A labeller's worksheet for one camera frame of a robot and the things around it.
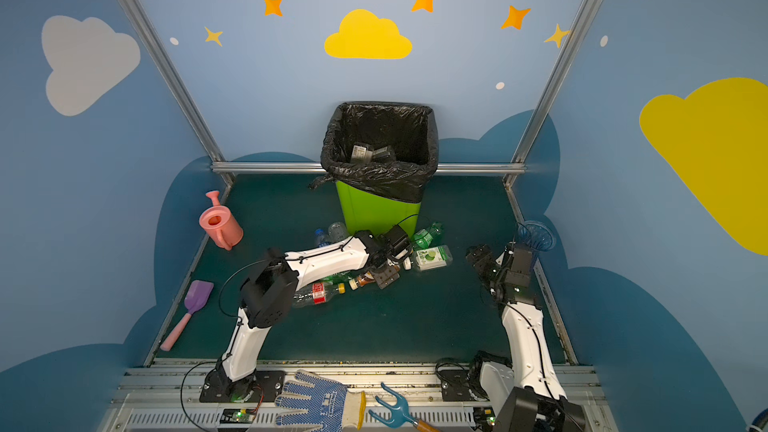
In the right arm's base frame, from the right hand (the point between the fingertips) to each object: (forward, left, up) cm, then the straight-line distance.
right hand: (479, 254), depth 84 cm
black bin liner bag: (+36, +21, +17) cm, 45 cm away
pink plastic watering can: (+7, +80, -1) cm, 80 cm away
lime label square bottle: (+4, +11, -10) cm, 16 cm away
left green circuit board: (-40, +59, -12) cm, 73 cm away
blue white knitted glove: (-37, +39, -12) cm, 55 cm away
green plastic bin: (+11, +34, +5) cm, 36 cm away
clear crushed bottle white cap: (+11, +44, -7) cm, 46 cm away
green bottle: (+11, +14, -9) cm, 20 cm away
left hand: (-1, +27, -9) cm, 29 cm away
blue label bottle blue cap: (+9, +49, -9) cm, 51 cm away
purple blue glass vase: (+4, -15, +6) cm, 16 cm away
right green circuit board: (-38, -1, -14) cm, 40 cm away
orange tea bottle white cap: (-5, +33, -10) cm, 35 cm away
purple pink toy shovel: (-12, +84, -11) cm, 85 cm away
